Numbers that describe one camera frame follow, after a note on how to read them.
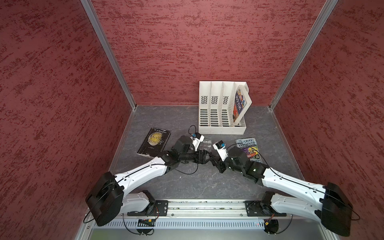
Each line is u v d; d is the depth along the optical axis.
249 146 0.95
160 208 0.74
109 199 0.40
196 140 0.72
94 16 0.74
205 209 0.76
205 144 0.92
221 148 0.67
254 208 0.74
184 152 0.63
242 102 0.94
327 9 0.71
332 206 0.40
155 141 0.97
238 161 0.59
